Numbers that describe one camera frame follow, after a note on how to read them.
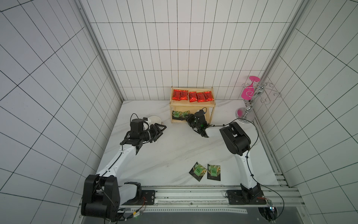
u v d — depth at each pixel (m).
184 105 0.90
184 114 1.07
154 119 1.01
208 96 0.92
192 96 0.90
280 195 0.67
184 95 0.92
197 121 0.85
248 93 0.86
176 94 0.93
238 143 0.58
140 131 0.67
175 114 1.07
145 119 0.79
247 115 1.08
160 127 0.77
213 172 0.81
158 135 0.73
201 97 0.91
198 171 0.81
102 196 0.40
